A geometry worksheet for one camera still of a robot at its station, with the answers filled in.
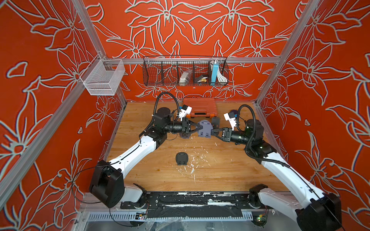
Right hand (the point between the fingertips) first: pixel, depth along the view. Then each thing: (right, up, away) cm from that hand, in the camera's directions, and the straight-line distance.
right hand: (209, 134), depth 67 cm
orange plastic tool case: (+2, +15, +44) cm, 47 cm away
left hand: (-4, +3, -2) cm, 5 cm away
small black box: (-4, +31, +21) cm, 38 cm away
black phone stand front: (-14, -19, +22) cm, 32 cm away
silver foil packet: (-11, +36, +28) cm, 47 cm away
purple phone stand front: (-2, +2, -1) cm, 2 cm away
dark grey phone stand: (+10, +4, +32) cm, 33 cm away
